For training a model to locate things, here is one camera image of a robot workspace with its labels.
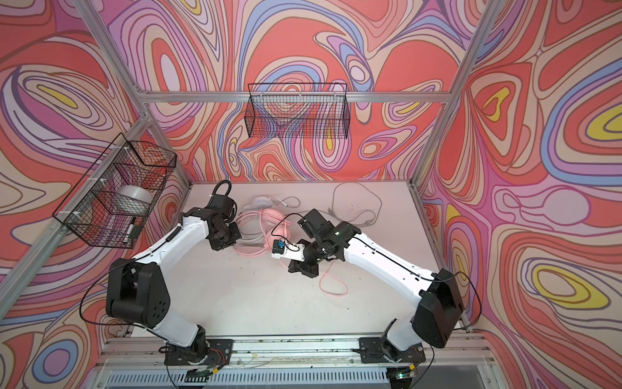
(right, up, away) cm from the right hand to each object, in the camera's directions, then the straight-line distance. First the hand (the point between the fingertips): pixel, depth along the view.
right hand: (296, 270), depth 74 cm
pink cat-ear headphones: (-9, +12, +13) cm, 20 cm away
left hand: (-23, +8, +15) cm, 28 cm away
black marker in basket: (-51, +14, 0) cm, 53 cm away
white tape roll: (-48, +21, -3) cm, 53 cm away
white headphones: (-19, +14, +17) cm, 29 cm away
